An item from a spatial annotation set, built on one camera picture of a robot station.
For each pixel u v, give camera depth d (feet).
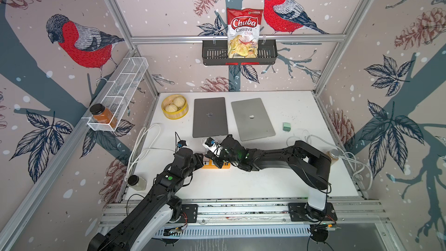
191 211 2.41
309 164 1.66
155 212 1.69
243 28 2.79
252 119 3.43
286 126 3.37
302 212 2.38
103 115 2.00
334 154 2.61
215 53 3.11
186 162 2.14
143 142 3.21
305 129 3.09
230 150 2.16
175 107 3.52
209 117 3.59
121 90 2.65
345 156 2.95
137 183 2.44
